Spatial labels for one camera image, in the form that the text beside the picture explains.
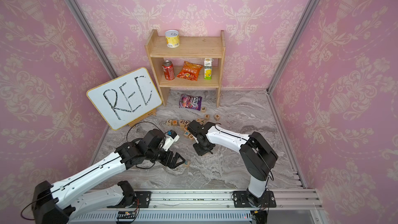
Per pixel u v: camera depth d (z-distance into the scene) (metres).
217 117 1.02
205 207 0.73
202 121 1.00
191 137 0.93
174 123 1.00
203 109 1.06
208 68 0.90
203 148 0.75
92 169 0.47
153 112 1.03
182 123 1.00
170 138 0.68
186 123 1.00
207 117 1.03
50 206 0.39
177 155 0.66
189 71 0.97
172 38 0.79
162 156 0.64
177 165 0.66
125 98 0.92
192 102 1.09
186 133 0.95
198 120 1.02
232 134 0.53
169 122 1.00
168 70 0.91
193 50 0.81
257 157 0.46
